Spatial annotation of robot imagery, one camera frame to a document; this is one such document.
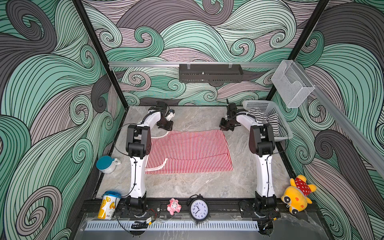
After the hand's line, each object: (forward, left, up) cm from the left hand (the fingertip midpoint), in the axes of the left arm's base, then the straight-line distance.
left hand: (168, 126), depth 104 cm
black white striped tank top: (+8, -68, +2) cm, 69 cm away
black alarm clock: (-50, -20, 0) cm, 54 cm away
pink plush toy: (-50, -8, 0) cm, 50 cm away
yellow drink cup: (-49, +24, +2) cm, 55 cm away
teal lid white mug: (-30, +31, +3) cm, 44 cm away
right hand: (+2, -38, -2) cm, 38 cm away
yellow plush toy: (-44, -67, +5) cm, 81 cm away
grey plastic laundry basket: (+18, -77, +2) cm, 79 cm away
